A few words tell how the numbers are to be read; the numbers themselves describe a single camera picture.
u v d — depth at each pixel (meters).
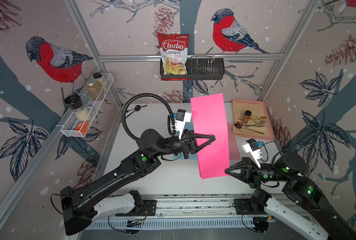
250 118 1.04
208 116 0.47
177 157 0.49
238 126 1.06
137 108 1.18
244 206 0.72
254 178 0.45
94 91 0.76
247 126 1.07
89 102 0.80
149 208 0.73
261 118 1.10
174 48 0.81
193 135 0.46
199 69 1.07
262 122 1.07
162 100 0.41
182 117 0.44
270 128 1.04
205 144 0.46
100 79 0.81
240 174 0.52
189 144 0.46
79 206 0.38
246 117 1.03
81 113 0.68
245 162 0.50
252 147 0.47
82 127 0.64
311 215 0.46
